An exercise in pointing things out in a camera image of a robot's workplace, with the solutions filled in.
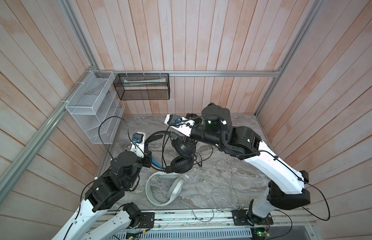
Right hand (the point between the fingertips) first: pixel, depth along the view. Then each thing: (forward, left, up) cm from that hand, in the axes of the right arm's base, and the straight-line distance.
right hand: (174, 122), depth 54 cm
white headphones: (-13, +1, -37) cm, 40 cm away
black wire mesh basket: (+53, +27, -21) cm, 63 cm away
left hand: (-2, +12, -14) cm, 18 cm away
